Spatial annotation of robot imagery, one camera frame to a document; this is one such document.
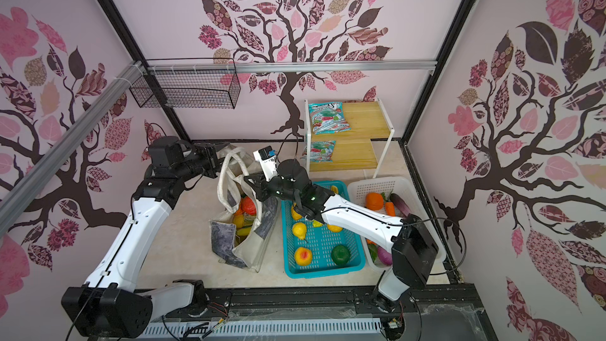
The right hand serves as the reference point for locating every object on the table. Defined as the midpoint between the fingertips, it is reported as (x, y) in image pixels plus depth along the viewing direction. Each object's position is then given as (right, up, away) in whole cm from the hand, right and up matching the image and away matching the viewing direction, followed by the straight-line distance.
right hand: (245, 175), depth 68 cm
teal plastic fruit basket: (+21, -28, +17) cm, 39 cm away
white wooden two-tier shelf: (+41, +10, +26) cm, 49 cm away
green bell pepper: (+30, -28, +11) cm, 43 cm away
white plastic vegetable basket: (+43, -30, +13) cm, 54 cm away
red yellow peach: (+17, -28, +10) cm, 34 cm away
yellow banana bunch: (+21, -11, -11) cm, 26 cm away
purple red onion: (+45, -28, +9) cm, 54 cm away
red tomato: (-2, -11, +11) cm, 16 cm away
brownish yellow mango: (+14, -17, +21) cm, 30 cm away
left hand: (-4, +8, +3) cm, 10 cm away
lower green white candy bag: (+24, +8, +22) cm, 33 cm away
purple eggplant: (+56, -13, +24) cm, 62 cm away
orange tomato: (+45, -12, +23) cm, 52 cm away
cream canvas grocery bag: (-3, +3, +2) cm, 5 cm away
